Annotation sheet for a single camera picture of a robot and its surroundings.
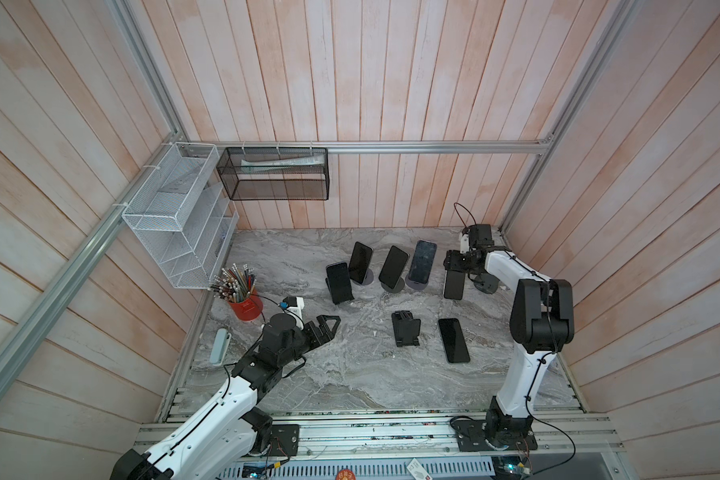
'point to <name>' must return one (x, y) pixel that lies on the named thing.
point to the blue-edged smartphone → (338, 282)
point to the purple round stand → (417, 285)
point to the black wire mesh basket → (275, 173)
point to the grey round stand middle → (397, 288)
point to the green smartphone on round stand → (361, 258)
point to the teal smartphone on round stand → (393, 266)
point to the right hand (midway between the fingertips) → (454, 260)
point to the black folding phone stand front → (406, 328)
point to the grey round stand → (369, 277)
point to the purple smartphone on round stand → (422, 261)
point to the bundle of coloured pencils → (233, 284)
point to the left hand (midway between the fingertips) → (332, 330)
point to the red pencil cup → (248, 309)
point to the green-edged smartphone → (454, 341)
